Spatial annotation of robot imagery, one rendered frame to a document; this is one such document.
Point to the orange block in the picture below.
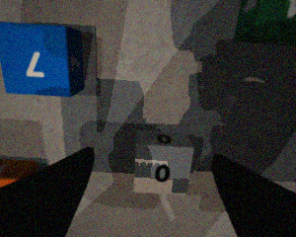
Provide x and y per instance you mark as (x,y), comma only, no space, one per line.
(11,170)

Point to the green block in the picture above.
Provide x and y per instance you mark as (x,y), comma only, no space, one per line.
(267,21)

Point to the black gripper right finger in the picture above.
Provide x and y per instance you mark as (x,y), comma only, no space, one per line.
(256,206)

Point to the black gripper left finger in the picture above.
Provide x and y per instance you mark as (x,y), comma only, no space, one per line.
(44,203)

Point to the blue block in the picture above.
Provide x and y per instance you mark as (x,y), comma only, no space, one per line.
(41,59)

